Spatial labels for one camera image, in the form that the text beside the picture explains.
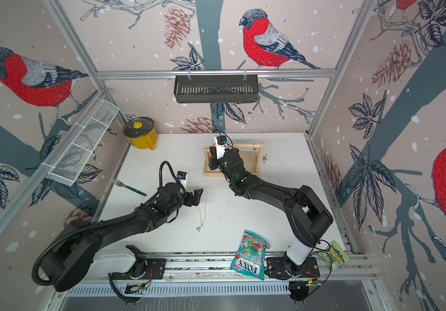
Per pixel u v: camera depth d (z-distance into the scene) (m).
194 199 0.79
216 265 0.76
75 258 0.41
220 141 0.70
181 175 0.76
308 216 0.46
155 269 0.73
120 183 1.00
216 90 1.06
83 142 0.88
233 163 0.62
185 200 0.72
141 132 1.08
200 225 0.85
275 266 0.73
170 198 0.66
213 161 0.73
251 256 0.74
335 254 0.76
